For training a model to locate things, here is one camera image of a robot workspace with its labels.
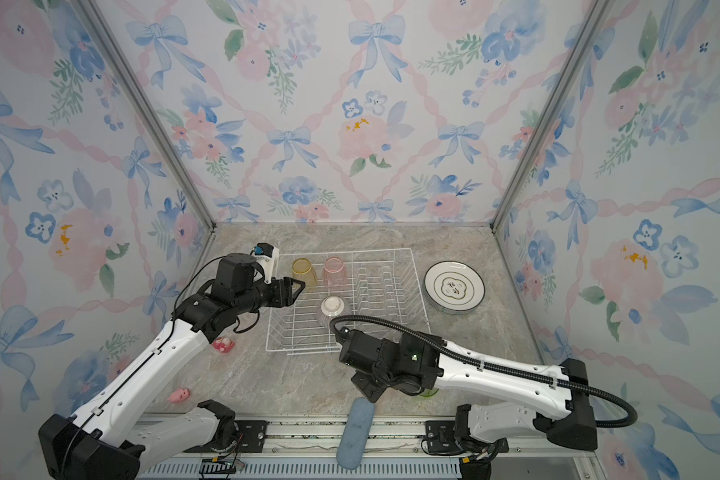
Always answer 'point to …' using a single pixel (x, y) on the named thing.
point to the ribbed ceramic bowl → (332, 306)
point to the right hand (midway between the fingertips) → (361, 374)
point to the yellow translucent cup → (302, 269)
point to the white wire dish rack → (378, 283)
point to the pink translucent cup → (335, 273)
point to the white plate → (454, 286)
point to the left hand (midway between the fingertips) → (294, 281)
